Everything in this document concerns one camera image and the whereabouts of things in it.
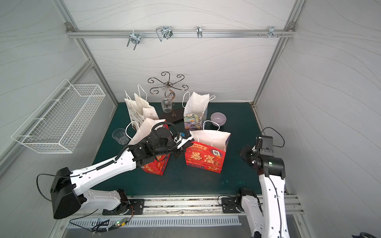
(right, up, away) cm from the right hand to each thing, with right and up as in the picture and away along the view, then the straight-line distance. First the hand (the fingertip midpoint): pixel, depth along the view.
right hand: (244, 152), depth 72 cm
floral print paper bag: (-24, +22, +30) cm, 44 cm away
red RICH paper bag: (-19, +2, -2) cm, 19 cm away
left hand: (-26, +5, -2) cm, 27 cm away
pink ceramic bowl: (-7, +17, +35) cm, 40 cm away
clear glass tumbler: (-75, +6, +25) cm, 79 cm away
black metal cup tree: (-41, +33, +20) cm, 56 cm away
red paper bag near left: (-44, -8, +5) cm, 45 cm away
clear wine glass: (-43, +27, +20) cm, 54 cm away
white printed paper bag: (-61, +23, +23) cm, 69 cm away
